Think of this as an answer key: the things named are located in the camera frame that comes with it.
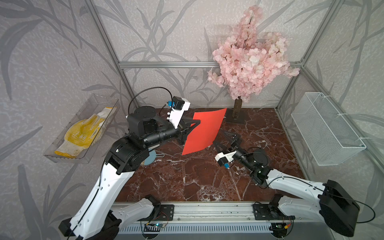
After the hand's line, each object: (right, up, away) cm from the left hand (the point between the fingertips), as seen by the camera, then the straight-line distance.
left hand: (199, 123), depth 52 cm
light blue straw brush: (-31, -22, +42) cm, 57 cm away
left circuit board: (-22, -51, +20) cm, 59 cm away
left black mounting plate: (-17, -45, +21) cm, 52 cm away
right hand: (+10, -5, +16) cm, 20 cm away
